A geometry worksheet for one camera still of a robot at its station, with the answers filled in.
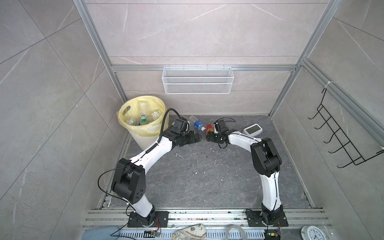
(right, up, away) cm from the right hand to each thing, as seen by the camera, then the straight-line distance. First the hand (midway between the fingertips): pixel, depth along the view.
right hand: (210, 136), depth 103 cm
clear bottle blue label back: (-9, +9, +4) cm, 13 cm away
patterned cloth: (-10, -42, -36) cm, 56 cm away
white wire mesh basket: (-9, +39, -3) cm, 40 cm away
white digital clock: (+32, +4, +3) cm, 32 cm away
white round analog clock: (+43, -42, -36) cm, 70 cm away
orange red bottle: (0, +6, +1) cm, 6 cm away
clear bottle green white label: (-36, +14, -10) cm, 40 cm away
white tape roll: (+10, -41, -35) cm, 54 cm away
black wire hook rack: (+57, +2, -35) cm, 67 cm away
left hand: (-10, +2, -17) cm, 20 cm away
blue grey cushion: (-54, -43, -36) cm, 78 cm away
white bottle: (-44, +17, -10) cm, 48 cm away
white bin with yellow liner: (-39, +2, -24) cm, 46 cm away
